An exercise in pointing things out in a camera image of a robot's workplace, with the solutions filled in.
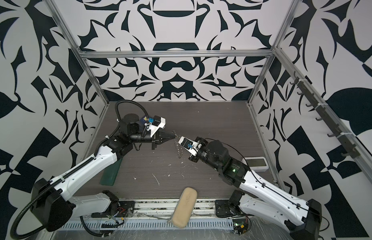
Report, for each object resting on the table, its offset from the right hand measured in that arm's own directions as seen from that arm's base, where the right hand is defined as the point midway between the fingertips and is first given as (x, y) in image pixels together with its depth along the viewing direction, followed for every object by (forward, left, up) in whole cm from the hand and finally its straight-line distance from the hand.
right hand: (185, 138), depth 66 cm
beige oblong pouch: (-22, +1, -26) cm, 34 cm away
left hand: (+3, +4, +1) cm, 5 cm away
